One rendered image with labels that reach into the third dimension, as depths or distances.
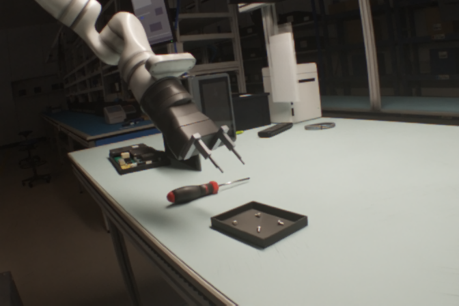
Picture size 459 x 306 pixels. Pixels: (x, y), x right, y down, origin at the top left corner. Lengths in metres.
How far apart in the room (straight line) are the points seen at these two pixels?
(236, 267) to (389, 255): 0.17
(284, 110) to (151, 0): 1.24
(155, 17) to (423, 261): 2.05
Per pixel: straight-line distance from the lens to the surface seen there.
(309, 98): 1.35
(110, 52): 0.67
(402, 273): 0.37
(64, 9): 0.66
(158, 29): 2.23
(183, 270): 0.42
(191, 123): 0.53
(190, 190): 0.61
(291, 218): 0.49
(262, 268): 0.39
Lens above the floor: 1.21
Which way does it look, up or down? 10 degrees down
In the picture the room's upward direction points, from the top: 7 degrees counter-clockwise
